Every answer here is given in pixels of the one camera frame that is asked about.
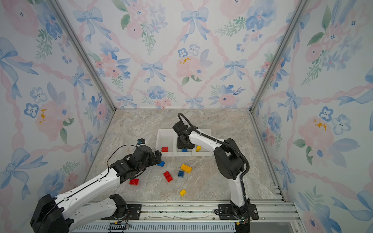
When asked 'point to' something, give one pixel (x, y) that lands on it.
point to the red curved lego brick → (168, 176)
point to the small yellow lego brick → (182, 192)
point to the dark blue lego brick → (180, 174)
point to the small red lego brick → (164, 149)
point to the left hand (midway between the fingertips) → (156, 154)
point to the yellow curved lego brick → (198, 148)
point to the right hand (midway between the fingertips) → (184, 145)
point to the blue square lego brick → (184, 150)
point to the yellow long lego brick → (186, 168)
